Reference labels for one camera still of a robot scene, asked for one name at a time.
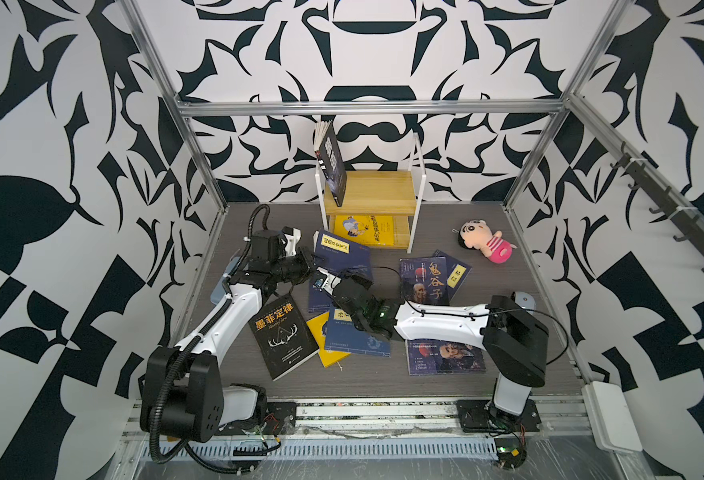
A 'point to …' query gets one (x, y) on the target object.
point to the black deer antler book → (283, 336)
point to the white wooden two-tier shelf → (381, 193)
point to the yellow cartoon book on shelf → (369, 230)
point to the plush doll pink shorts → (476, 234)
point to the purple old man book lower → (430, 356)
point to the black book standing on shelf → (329, 155)
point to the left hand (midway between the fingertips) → (330, 254)
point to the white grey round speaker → (525, 300)
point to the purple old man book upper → (424, 280)
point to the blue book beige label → (342, 335)
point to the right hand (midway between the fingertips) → (345, 270)
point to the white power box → (610, 416)
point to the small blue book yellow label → (457, 274)
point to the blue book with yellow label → (332, 251)
